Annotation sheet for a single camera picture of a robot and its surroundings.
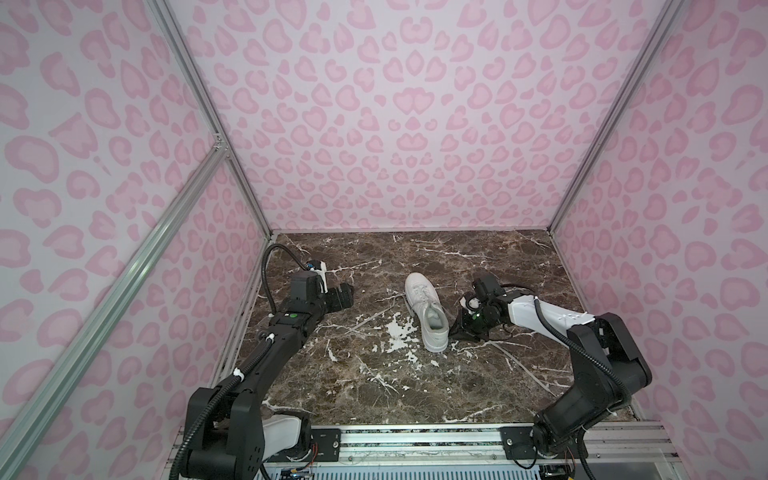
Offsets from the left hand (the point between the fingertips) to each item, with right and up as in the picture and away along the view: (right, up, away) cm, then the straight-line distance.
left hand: (342, 286), depth 86 cm
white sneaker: (+26, -8, +2) cm, 27 cm away
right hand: (+32, -13, 0) cm, 34 cm away
